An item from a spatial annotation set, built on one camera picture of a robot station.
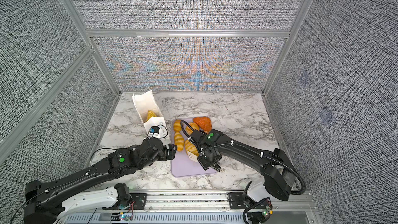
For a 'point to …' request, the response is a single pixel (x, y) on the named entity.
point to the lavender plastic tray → (181, 166)
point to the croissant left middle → (179, 141)
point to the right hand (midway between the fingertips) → (208, 162)
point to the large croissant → (150, 113)
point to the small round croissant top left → (177, 127)
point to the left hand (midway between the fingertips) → (171, 149)
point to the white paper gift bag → (148, 107)
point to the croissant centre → (190, 148)
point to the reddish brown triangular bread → (204, 123)
